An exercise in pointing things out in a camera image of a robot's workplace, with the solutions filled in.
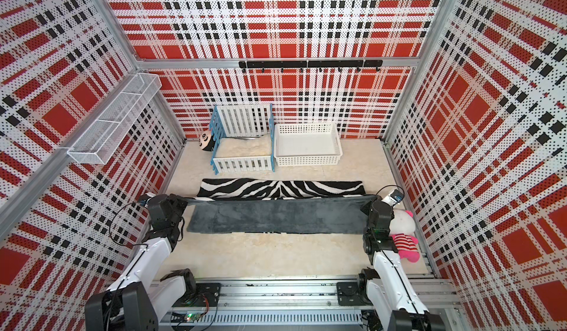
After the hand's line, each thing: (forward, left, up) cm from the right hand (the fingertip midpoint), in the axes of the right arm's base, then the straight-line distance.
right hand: (379, 194), depth 84 cm
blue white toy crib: (+48, +64, -15) cm, 81 cm away
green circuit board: (-38, +66, -11) cm, 76 cm away
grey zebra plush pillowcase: (+2, +38, -12) cm, 40 cm away
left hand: (+2, +77, -1) cm, 77 cm away
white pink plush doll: (-11, -8, -6) cm, 14 cm away
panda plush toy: (+35, +78, -5) cm, 86 cm away
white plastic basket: (+40, +26, -14) cm, 50 cm away
